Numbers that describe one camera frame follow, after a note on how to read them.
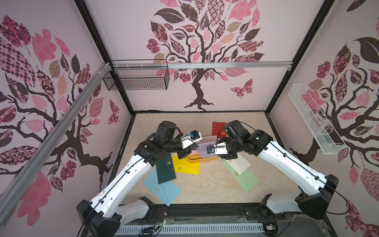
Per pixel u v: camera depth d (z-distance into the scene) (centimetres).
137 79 142
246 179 86
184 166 90
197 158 90
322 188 39
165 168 88
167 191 81
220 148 60
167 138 53
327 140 72
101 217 37
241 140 52
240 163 90
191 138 55
